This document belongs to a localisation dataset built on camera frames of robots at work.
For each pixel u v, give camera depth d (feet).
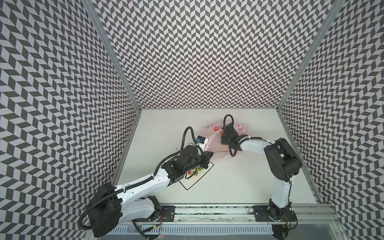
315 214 2.47
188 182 2.68
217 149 3.16
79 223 1.25
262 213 2.37
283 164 1.64
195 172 2.70
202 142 2.22
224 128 2.53
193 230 2.27
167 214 2.37
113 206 1.29
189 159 1.90
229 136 2.52
